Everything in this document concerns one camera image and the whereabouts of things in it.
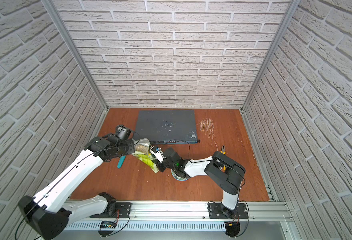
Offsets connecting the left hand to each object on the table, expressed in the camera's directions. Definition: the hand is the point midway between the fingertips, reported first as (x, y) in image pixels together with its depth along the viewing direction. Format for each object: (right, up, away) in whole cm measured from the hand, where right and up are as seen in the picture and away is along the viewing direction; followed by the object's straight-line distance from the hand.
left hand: (130, 143), depth 76 cm
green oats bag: (+7, -4, -4) cm, 9 cm away
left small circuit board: (-9, -39, -5) cm, 41 cm away
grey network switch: (+17, +8, +27) cm, 33 cm away
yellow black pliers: (+54, -8, +18) cm, 58 cm away
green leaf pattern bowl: (+25, -20, +5) cm, 33 cm away
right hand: (+9, -12, +8) cm, 17 cm away
